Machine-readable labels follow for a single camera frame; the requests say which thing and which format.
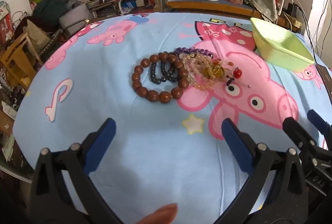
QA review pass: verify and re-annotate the blue cartoon printed blanket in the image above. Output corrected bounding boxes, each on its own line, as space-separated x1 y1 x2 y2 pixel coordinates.
12 12 332 224

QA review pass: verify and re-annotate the blue-topped wooden desk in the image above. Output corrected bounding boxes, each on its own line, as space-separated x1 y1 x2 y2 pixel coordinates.
166 0 304 33

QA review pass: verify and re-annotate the red and white carton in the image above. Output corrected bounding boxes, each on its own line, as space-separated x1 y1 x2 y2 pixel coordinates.
0 1 15 43

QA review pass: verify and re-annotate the pink crystal bead bracelet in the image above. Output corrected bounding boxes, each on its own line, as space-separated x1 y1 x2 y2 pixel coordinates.
183 54 208 84

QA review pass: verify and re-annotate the black power adapter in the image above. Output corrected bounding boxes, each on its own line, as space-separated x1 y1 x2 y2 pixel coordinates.
287 2 301 16

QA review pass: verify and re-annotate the purple bead bracelet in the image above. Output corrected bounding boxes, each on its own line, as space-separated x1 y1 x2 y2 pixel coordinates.
173 48 216 58

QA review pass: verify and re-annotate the person's left hand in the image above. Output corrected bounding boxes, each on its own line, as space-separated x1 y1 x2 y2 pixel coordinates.
136 203 178 224

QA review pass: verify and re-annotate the black bead bracelet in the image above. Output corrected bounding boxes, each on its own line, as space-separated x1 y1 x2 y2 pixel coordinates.
150 60 178 83

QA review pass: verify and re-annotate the clear peach bead bracelet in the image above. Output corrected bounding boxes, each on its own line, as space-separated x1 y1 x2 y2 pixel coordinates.
192 68 223 91

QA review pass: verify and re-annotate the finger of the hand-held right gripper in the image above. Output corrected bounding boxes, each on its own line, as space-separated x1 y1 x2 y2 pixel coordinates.
282 117 315 157
307 109 332 136

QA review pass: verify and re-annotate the yellow amber bead bracelet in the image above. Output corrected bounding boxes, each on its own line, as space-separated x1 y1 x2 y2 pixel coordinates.
205 63 226 79

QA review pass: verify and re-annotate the dark green bag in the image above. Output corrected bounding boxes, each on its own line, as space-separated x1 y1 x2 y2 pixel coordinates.
32 0 69 27

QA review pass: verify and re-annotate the beige box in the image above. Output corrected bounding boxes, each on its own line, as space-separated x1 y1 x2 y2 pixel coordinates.
285 15 303 30

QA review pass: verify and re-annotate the green plastic basket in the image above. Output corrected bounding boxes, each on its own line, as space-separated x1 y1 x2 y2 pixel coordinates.
250 17 315 71

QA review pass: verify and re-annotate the wooden chair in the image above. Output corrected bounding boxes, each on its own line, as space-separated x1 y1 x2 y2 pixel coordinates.
0 32 43 87

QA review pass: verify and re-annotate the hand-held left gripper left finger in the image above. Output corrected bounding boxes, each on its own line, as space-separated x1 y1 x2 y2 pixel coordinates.
29 118 117 224

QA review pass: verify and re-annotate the red bead charm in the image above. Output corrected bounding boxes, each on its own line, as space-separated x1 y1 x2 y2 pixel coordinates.
227 68 243 86

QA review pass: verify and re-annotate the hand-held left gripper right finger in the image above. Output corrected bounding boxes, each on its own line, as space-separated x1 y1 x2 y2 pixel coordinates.
215 118 309 224

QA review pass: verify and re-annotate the brown wooden bead bracelet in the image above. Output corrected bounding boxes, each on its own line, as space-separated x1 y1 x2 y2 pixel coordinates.
131 52 189 103

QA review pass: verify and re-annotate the white router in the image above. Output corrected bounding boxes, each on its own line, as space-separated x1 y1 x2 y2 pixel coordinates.
277 0 288 16

